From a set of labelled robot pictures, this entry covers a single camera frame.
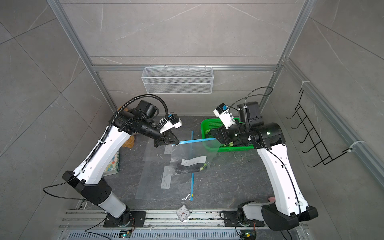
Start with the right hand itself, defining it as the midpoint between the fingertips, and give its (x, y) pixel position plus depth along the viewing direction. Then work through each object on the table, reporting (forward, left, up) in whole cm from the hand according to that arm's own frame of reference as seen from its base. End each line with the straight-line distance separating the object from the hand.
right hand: (219, 130), depth 64 cm
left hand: (-2, +18, -3) cm, 19 cm away
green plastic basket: (+31, -2, -30) cm, 43 cm away
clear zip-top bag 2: (-7, +32, -37) cm, 50 cm away
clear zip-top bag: (+6, +37, -36) cm, 52 cm away
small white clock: (-26, +18, -35) cm, 47 cm away
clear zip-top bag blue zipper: (-4, +12, -16) cm, 20 cm away
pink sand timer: (-20, -30, -35) cm, 50 cm away
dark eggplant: (-7, +19, -24) cm, 31 cm away
